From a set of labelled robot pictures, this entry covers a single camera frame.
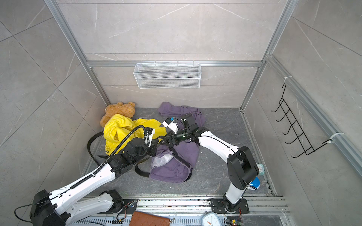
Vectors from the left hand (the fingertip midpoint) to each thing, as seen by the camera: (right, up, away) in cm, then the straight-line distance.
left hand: (159, 138), depth 76 cm
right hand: (+3, -1, +1) cm, 3 cm away
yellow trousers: (-28, +6, +13) cm, 32 cm away
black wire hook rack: (+69, 0, -12) cm, 70 cm away
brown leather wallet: (-9, -39, -8) cm, 41 cm away
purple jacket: (+6, -18, +12) cm, 22 cm away
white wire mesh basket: (+2, +43, +24) cm, 49 cm away
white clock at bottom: (+27, -39, -8) cm, 48 cm away
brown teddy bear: (-30, +19, +31) cm, 47 cm away
